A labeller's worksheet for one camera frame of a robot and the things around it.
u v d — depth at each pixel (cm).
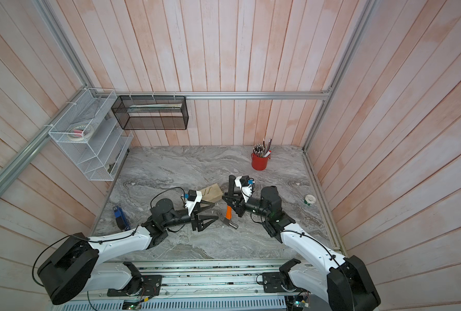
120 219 90
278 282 73
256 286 74
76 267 42
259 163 112
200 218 64
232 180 67
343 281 40
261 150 98
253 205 66
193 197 65
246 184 65
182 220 67
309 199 95
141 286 71
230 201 73
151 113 106
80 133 74
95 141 79
